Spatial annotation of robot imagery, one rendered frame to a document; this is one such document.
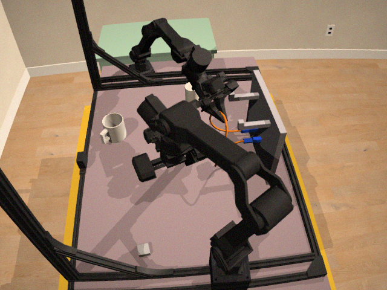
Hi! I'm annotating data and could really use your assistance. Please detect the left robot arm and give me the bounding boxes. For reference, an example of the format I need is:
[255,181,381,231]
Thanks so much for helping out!
[129,18,228,96]

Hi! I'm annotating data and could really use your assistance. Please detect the orange patch cord with blue plug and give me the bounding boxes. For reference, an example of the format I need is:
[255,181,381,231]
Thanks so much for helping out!
[209,112,253,144]

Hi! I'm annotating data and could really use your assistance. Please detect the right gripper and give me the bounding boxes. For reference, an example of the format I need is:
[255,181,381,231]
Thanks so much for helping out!
[132,138,207,182]

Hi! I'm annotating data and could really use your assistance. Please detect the cream cylinder with white top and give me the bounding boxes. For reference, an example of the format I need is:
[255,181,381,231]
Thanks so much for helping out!
[185,82,199,102]

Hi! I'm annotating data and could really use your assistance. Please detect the small white block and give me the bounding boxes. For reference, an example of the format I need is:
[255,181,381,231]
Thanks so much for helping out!
[137,243,150,257]

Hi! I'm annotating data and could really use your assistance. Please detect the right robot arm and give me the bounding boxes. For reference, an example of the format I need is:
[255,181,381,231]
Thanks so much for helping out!
[137,94,294,276]

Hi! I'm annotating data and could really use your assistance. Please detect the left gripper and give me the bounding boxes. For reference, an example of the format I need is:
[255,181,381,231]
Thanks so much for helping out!
[190,74,239,123]

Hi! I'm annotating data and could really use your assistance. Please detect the cream mug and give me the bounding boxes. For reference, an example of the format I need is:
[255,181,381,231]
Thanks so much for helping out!
[100,113,126,144]

